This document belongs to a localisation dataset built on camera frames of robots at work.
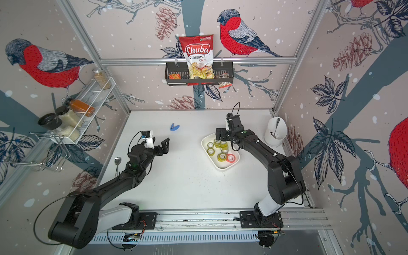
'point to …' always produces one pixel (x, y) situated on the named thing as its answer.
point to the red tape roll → (230, 158)
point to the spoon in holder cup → (278, 122)
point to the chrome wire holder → (54, 150)
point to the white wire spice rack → (75, 125)
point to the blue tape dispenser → (174, 128)
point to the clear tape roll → (210, 144)
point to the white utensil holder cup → (280, 134)
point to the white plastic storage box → (223, 164)
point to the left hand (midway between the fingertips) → (164, 135)
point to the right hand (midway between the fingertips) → (222, 132)
